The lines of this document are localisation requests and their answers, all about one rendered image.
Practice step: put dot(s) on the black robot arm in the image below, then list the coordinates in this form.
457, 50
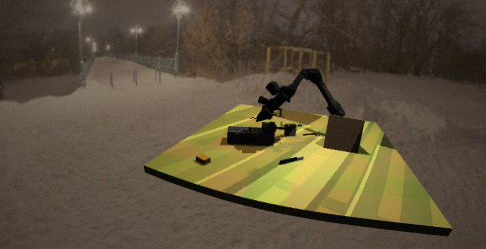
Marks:
286, 92

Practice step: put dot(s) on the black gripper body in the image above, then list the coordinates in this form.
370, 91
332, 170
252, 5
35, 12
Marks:
268, 112

